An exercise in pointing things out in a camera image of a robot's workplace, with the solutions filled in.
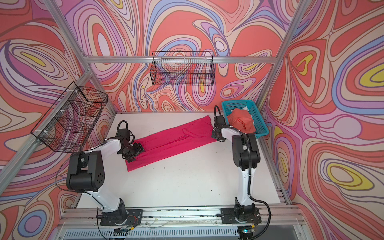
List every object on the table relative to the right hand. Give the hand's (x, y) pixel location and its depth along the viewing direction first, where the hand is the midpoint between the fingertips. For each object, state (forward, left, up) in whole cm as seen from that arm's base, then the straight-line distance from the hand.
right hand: (219, 137), depth 106 cm
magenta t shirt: (-4, +36, +2) cm, 36 cm away
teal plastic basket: (+4, -29, +7) cm, 30 cm away
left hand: (-12, +51, +3) cm, 53 cm away
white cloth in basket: (+23, -23, +7) cm, 33 cm away
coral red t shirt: (+7, -16, +9) cm, 20 cm away
